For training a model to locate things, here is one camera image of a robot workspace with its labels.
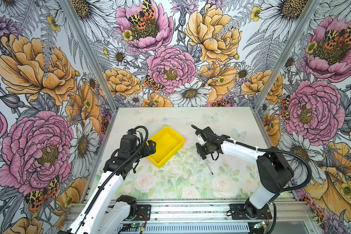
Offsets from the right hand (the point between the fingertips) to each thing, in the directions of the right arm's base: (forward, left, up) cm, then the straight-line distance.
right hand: (201, 154), depth 90 cm
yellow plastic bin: (+12, +21, -6) cm, 25 cm away
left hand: (-3, +30, +12) cm, 32 cm away
